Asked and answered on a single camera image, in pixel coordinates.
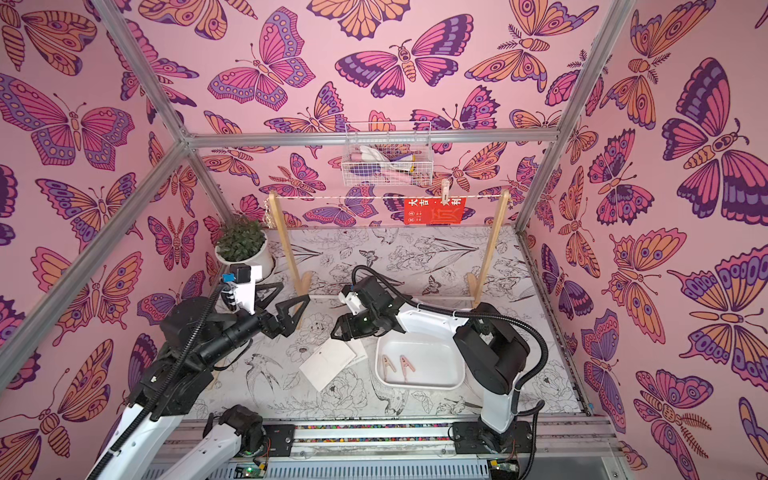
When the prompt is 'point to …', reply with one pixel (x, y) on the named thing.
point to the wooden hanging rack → (302, 281)
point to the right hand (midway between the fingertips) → (339, 330)
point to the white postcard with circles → (357, 348)
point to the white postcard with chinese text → (328, 365)
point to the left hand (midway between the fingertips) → (297, 289)
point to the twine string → (373, 196)
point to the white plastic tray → (418, 361)
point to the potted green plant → (242, 242)
